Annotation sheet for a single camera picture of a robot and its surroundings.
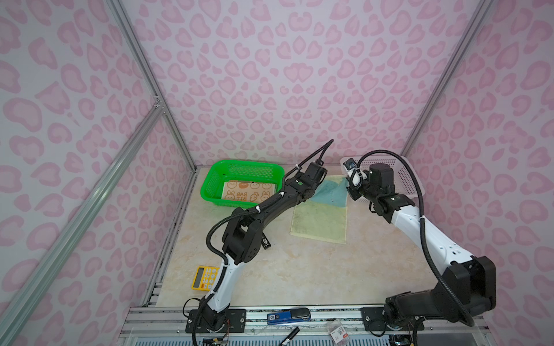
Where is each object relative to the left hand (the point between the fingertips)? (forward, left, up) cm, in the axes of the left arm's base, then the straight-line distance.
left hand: (308, 176), depth 93 cm
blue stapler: (-50, +8, -12) cm, 52 cm away
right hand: (-6, -15, +9) cm, 19 cm away
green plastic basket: (+14, +42, -10) cm, 46 cm away
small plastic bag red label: (-55, -6, -14) cm, 57 cm away
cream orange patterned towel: (+2, +27, -13) cm, 30 cm away
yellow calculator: (-36, +41, -16) cm, 57 cm away
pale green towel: (-9, -8, -18) cm, 21 cm away
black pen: (-56, +10, -15) cm, 59 cm away
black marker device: (-24, +19, -13) cm, 33 cm away
